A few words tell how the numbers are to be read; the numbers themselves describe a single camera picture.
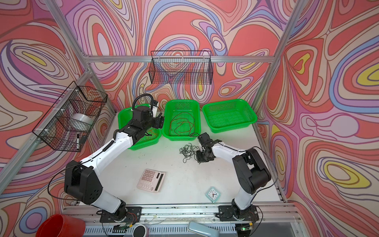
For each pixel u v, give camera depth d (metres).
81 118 0.73
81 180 0.42
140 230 0.65
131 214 0.73
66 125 0.75
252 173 0.47
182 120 1.13
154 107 0.71
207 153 0.68
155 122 0.75
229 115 1.18
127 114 1.10
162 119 0.76
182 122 1.11
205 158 0.80
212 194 0.78
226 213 0.73
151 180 0.83
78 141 0.72
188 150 0.96
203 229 0.68
